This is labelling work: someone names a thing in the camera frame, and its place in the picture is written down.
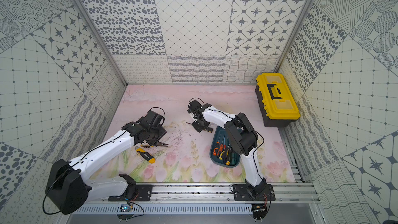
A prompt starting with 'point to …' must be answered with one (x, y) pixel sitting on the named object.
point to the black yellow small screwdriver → (220, 157)
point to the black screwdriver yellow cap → (228, 163)
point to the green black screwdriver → (233, 158)
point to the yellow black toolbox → (278, 107)
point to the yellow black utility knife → (146, 155)
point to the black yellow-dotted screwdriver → (188, 123)
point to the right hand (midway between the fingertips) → (202, 127)
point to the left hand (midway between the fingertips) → (165, 130)
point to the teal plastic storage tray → (218, 133)
